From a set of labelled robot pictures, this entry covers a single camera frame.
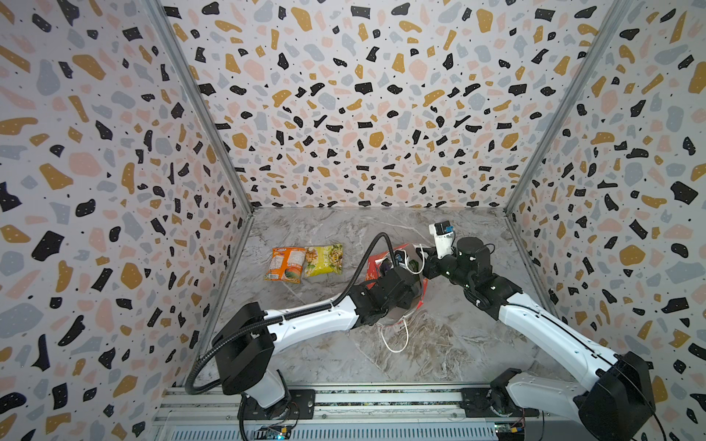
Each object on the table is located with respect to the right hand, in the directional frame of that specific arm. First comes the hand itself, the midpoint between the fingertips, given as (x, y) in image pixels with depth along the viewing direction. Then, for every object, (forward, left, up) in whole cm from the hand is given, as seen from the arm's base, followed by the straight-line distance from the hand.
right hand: (415, 245), depth 76 cm
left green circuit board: (-41, +35, -26) cm, 60 cm away
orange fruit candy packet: (+8, +43, -23) cm, 50 cm away
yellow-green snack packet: (+9, +30, -21) cm, 38 cm away
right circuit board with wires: (-40, -24, -27) cm, 54 cm away
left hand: (-6, +1, -9) cm, 11 cm away
